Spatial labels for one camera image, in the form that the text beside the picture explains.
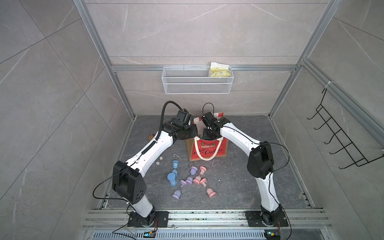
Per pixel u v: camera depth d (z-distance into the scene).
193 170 0.88
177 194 0.79
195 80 1.01
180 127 0.61
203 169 0.88
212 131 0.69
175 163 0.91
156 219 0.73
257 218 0.73
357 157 0.60
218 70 0.86
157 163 0.93
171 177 0.78
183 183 0.84
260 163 0.54
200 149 0.93
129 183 0.52
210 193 0.79
